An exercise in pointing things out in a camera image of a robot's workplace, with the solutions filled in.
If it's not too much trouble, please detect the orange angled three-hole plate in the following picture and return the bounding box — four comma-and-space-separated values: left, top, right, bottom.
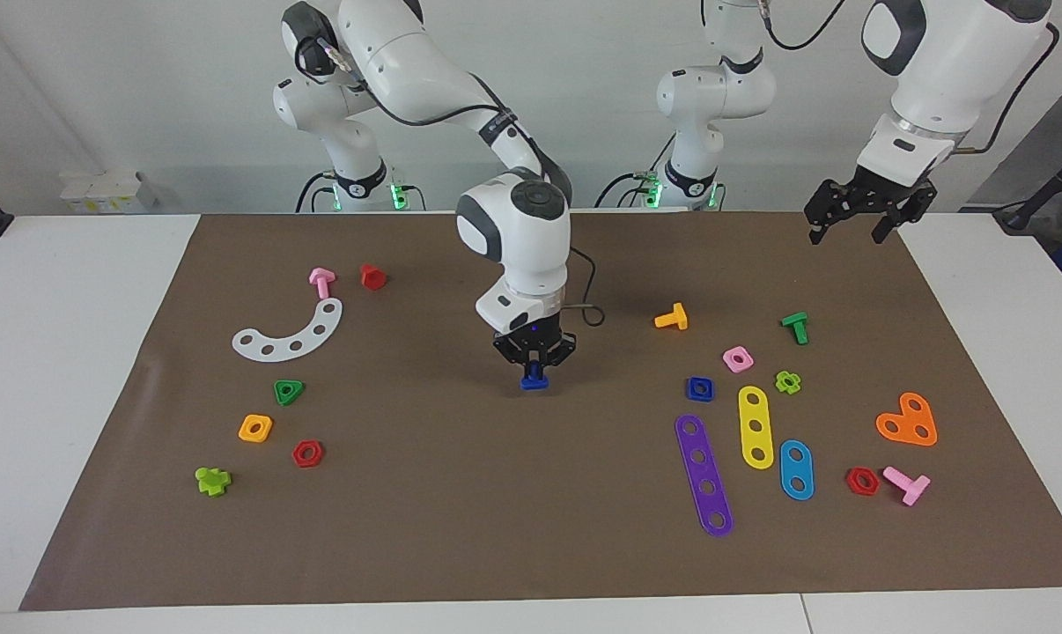
875, 392, 939, 447

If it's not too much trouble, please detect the black base cable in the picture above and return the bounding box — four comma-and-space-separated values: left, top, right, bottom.
296, 170, 338, 214
594, 170, 664, 210

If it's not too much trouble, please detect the white curved five-hole strip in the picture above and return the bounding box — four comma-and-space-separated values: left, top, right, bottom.
232, 298, 344, 363

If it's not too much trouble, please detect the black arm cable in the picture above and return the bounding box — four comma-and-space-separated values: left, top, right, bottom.
293, 35, 606, 328
756, 0, 1062, 157

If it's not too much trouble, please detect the white box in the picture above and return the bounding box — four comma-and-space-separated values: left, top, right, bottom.
59, 169, 159, 214

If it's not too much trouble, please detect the brown table mat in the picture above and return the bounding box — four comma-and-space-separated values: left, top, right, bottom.
18, 210, 1062, 612

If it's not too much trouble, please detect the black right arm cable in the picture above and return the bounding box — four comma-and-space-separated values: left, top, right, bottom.
293, 35, 606, 328

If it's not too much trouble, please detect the purple four-hole strip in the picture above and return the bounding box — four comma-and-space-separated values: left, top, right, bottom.
675, 414, 734, 537

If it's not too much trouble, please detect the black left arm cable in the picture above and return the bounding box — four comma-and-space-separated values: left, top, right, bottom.
756, 0, 1062, 157

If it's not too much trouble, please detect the yellow three-hole strip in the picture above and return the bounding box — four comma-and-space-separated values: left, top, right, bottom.
738, 386, 775, 470

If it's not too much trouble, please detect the blue two-hole strip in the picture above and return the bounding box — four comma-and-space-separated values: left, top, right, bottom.
779, 439, 815, 501

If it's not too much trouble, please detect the black stand pole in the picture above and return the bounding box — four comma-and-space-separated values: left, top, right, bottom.
993, 141, 1062, 234

